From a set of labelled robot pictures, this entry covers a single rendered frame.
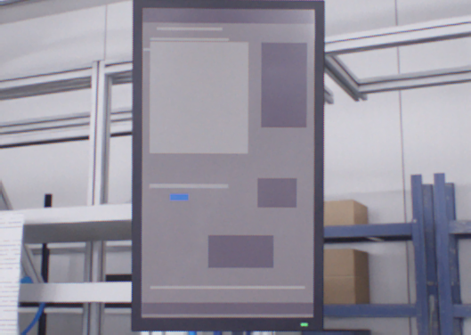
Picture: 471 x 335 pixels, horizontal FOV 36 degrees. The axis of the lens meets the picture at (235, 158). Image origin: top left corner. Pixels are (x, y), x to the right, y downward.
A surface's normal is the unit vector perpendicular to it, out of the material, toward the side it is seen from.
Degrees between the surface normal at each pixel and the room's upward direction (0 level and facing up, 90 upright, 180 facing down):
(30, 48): 90
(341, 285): 90
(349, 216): 90
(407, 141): 90
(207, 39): 101
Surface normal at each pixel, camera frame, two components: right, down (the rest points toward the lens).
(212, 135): 0.02, 0.00
